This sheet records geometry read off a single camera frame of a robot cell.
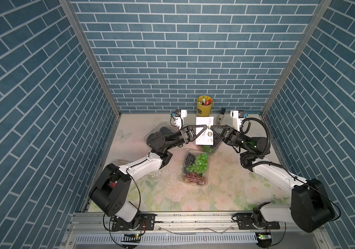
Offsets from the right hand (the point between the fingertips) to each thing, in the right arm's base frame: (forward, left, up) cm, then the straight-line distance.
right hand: (214, 133), depth 61 cm
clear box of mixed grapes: (+1, +6, -31) cm, 32 cm away
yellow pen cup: (+45, +2, -25) cm, 51 cm away
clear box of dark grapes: (+14, -3, -31) cm, 34 cm away
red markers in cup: (+48, +1, -25) cm, 54 cm away
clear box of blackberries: (+27, +30, -32) cm, 51 cm away
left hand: (0, +2, 0) cm, 2 cm away
